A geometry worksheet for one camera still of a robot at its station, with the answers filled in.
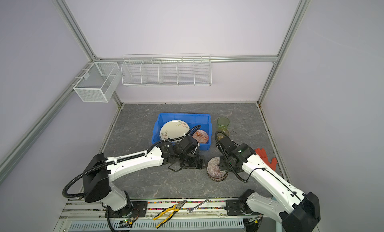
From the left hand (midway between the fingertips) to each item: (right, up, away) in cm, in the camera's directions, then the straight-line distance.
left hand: (201, 169), depth 74 cm
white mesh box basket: (-67, +49, +24) cm, 87 cm away
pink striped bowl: (+7, -3, +7) cm, 10 cm away
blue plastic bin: (-2, +21, -5) cm, 22 cm away
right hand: (+13, 0, +2) cm, 13 cm away
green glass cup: (+15, +23, +24) cm, 36 cm away
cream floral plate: (-18, +18, +25) cm, 36 cm away
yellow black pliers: (-14, -20, 0) cm, 24 cm away
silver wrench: (-6, -21, 0) cm, 21 cm away
